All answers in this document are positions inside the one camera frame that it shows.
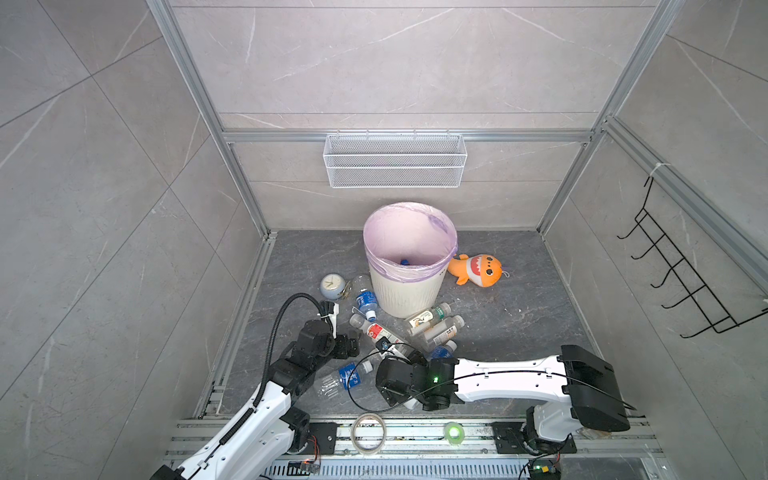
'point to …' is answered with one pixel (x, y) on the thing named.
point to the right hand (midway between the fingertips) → (393, 372)
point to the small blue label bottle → (444, 351)
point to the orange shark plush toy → (483, 270)
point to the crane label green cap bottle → (430, 317)
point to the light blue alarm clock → (332, 286)
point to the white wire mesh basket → (395, 160)
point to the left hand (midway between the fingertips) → (347, 325)
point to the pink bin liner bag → (409, 241)
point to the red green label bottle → (375, 331)
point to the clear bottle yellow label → (445, 331)
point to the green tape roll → (454, 440)
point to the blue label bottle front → (338, 382)
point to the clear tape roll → (383, 435)
